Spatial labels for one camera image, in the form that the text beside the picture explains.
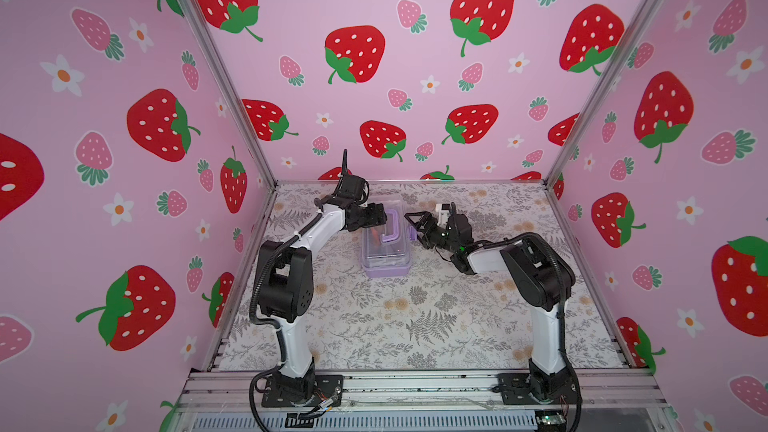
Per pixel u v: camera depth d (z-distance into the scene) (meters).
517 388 0.74
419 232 0.86
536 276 0.55
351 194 0.75
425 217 0.88
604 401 0.73
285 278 0.51
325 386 0.75
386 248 0.93
